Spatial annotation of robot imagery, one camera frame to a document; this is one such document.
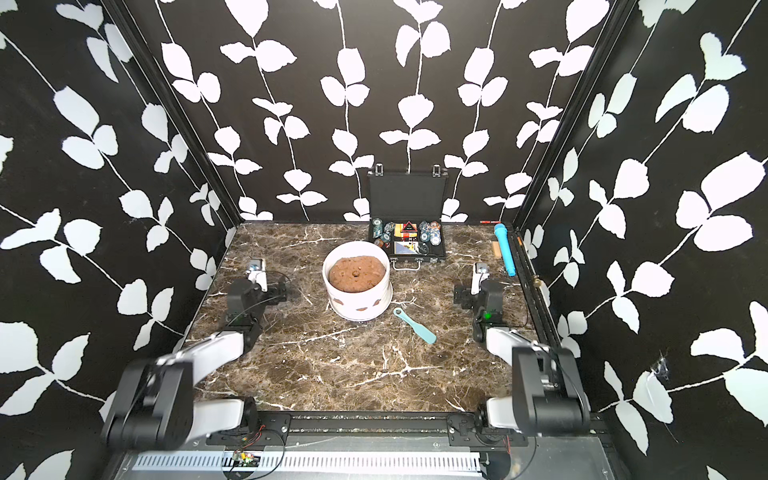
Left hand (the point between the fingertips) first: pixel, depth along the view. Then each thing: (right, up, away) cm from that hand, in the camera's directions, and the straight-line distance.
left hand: (267, 271), depth 89 cm
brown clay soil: (+25, -1, +2) cm, 25 cm away
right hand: (+63, -2, +3) cm, 63 cm away
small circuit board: (+3, -44, -19) cm, 48 cm away
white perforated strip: (-4, -44, -19) cm, 49 cm away
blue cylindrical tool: (+81, +14, +25) cm, 86 cm away
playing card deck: (+43, +7, +22) cm, 49 cm away
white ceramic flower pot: (+30, -10, -3) cm, 32 cm away
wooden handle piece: (+78, +6, +23) cm, 81 cm away
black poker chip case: (+44, +22, +24) cm, 55 cm away
